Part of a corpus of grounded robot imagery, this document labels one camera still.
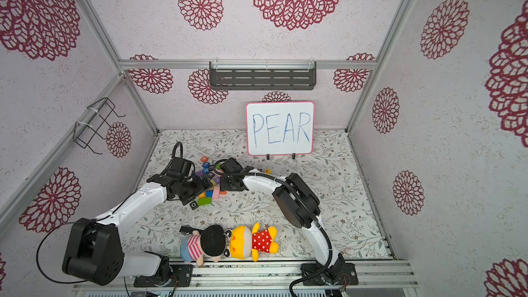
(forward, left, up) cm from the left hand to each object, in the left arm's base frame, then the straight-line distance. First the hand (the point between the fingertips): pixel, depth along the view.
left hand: (206, 190), depth 87 cm
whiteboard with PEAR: (+32, -35, +5) cm, 48 cm away
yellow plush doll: (-21, -18, 0) cm, 28 cm away
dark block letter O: (-4, +6, -6) cm, 10 cm away
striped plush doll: (-21, -5, +1) cm, 21 cm away
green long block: (-2, +2, -7) cm, 7 cm away
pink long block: (+2, -2, -7) cm, 8 cm away
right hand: (+6, -6, -5) cm, 10 cm away
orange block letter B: (+21, +6, -7) cm, 24 cm away
